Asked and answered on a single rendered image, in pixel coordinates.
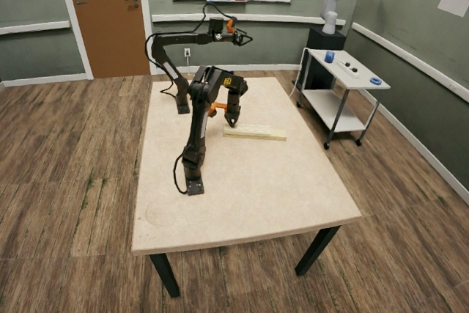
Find wooden rail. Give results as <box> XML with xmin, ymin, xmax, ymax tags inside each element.
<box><xmin>223</xmin><ymin>129</ymin><xmax>287</xmax><ymax>141</ymax></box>

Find light wooden slat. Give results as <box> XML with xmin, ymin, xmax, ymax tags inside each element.
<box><xmin>224</xmin><ymin>122</ymin><xmax>271</xmax><ymax>137</ymax></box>

